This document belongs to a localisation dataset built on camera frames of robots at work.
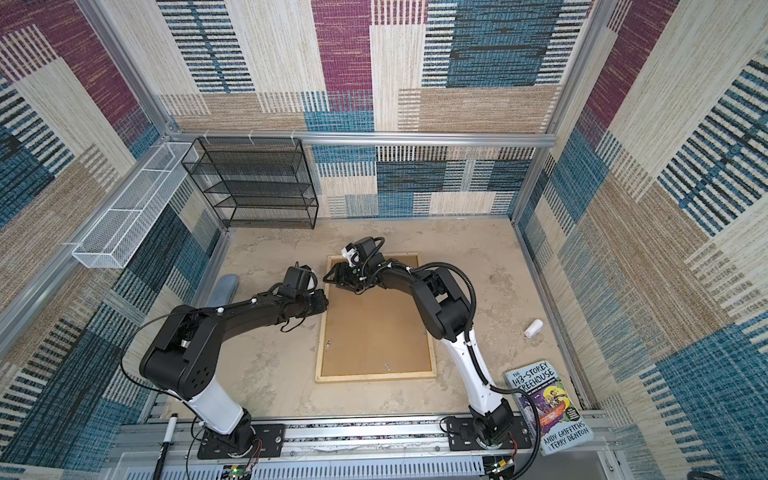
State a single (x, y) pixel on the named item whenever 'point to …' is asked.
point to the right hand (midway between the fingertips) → (329, 284)
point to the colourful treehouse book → (561, 424)
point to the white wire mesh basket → (115, 236)
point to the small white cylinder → (534, 328)
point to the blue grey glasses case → (224, 291)
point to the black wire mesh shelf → (256, 182)
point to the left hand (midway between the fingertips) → (329, 298)
